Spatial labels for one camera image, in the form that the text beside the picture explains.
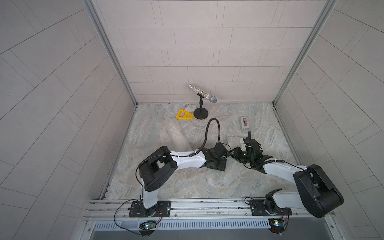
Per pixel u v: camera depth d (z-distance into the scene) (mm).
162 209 710
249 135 781
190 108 1110
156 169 467
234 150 821
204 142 642
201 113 1097
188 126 1030
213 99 891
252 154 681
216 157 665
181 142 889
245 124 995
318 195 418
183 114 1088
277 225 679
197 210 721
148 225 648
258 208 708
